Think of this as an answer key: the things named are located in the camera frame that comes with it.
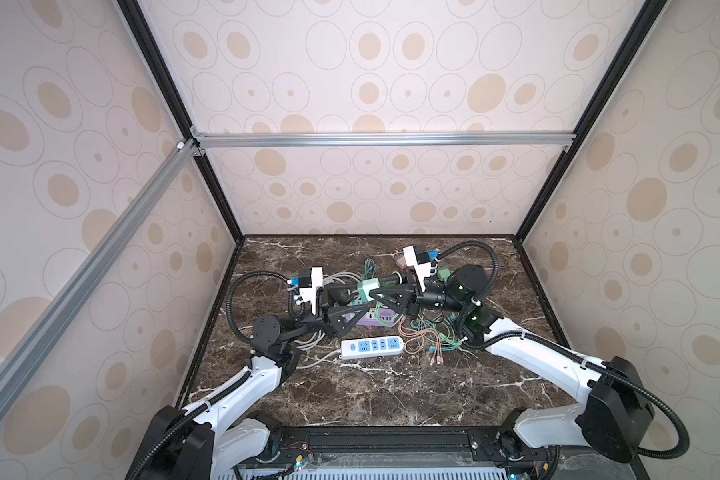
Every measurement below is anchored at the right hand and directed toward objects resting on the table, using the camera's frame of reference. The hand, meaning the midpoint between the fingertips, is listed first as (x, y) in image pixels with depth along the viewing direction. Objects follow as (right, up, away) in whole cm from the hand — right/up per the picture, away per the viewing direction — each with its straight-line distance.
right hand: (374, 294), depth 61 cm
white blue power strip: (-1, -18, +26) cm, 32 cm away
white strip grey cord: (-15, -22, +26) cm, 37 cm away
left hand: (-1, -3, -2) cm, 4 cm away
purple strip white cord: (-12, +2, +45) cm, 47 cm away
